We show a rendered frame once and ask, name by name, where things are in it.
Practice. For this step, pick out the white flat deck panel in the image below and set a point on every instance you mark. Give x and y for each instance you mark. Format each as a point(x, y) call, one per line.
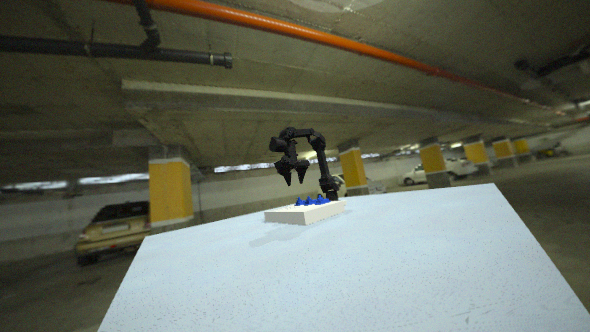
point(305, 215)

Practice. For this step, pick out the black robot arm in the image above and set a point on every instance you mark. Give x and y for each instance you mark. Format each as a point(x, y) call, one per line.
point(283, 143)

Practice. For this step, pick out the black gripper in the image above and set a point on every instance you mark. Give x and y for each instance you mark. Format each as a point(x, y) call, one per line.
point(301, 170)

